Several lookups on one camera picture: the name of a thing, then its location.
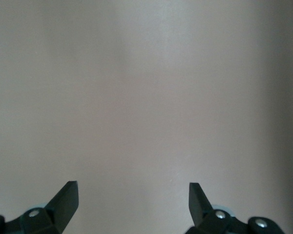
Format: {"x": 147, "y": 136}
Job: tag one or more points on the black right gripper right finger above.
{"x": 200, "y": 209}

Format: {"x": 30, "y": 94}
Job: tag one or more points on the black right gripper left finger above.
{"x": 61, "y": 209}

